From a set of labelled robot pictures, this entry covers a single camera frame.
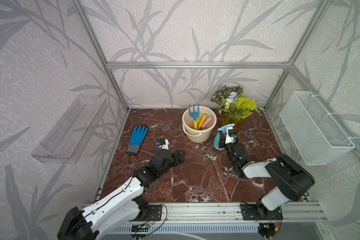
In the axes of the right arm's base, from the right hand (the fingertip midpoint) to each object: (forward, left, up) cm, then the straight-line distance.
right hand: (223, 128), depth 85 cm
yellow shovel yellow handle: (+13, +11, -7) cm, 18 cm away
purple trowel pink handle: (+11, +7, -3) cm, 13 cm away
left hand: (-14, +24, -3) cm, 28 cm away
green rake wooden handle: (+15, +14, -9) cm, 22 cm away
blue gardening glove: (+5, +57, -17) cm, 59 cm away
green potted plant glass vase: (+16, -9, +3) cm, 18 cm away
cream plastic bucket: (+11, +21, -11) cm, 26 cm away
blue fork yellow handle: (+14, +16, -3) cm, 22 cm away
